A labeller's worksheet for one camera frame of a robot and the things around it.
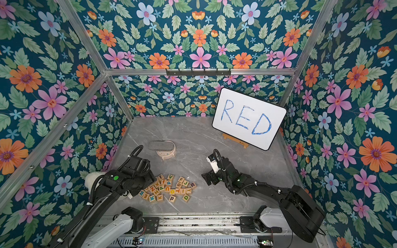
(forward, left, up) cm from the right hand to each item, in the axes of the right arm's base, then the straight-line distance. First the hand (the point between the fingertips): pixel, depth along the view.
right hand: (211, 167), depth 84 cm
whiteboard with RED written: (+25, -26, +11) cm, 38 cm away
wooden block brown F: (-5, +17, -6) cm, 19 cm away
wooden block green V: (-3, +24, -6) cm, 25 cm away
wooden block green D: (-15, +13, -6) cm, 21 cm away
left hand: (-10, +28, +4) cm, 30 cm away
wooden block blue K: (-16, +31, -6) cm, 35 cm away
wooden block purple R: (-8, +10, -6) cm, 14 cm away
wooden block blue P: (-7, +24, -6) cm, 26 cm away
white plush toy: (-14, +54, +13) cm, 57 cm away
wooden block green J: (-7, +14, -6) cm, 17 cm away
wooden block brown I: (-11, +15, -6) cm, 20 cm away
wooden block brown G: (-8, +18, -6) cm, 21 cm away
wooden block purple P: (-16, +20, -6) cm, 26 cm away
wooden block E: (-15, +34, -6) cm, 38 cm away
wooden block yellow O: (-12, +21, -6) cm, 25 cm away
